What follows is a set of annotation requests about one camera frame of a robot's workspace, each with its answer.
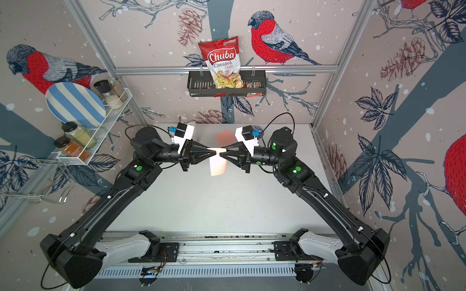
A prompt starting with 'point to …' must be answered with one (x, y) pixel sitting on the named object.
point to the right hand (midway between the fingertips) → (222, 151)
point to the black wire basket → (201, 83)
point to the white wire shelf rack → (107, 119)
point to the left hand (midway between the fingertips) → (215, 151)
